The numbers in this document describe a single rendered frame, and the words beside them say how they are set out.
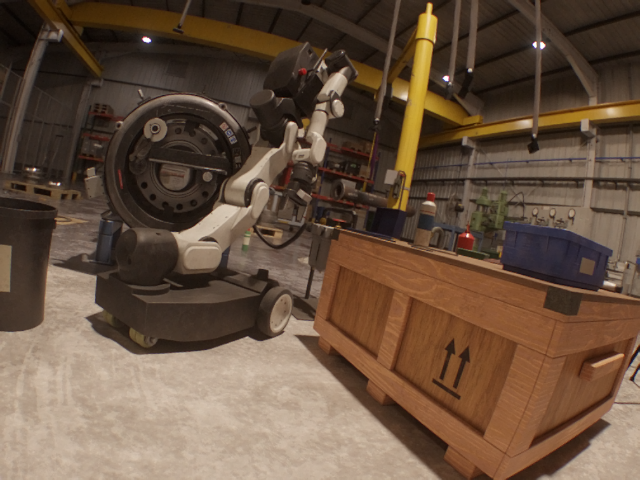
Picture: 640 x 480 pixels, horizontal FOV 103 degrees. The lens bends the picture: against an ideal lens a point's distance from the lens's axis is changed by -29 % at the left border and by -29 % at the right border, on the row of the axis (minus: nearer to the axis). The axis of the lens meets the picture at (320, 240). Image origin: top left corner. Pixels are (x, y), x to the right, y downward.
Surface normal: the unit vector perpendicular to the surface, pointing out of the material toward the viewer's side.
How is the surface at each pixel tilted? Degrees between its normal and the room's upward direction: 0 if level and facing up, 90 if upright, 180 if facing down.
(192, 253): 90
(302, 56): 82
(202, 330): 90
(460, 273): 90
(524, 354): 90
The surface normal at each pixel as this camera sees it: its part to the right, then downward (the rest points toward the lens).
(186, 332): 0.70, 0.19
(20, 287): 0.84, 0.26
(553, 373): 0.41, 0.15
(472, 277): -0.89, -0.16
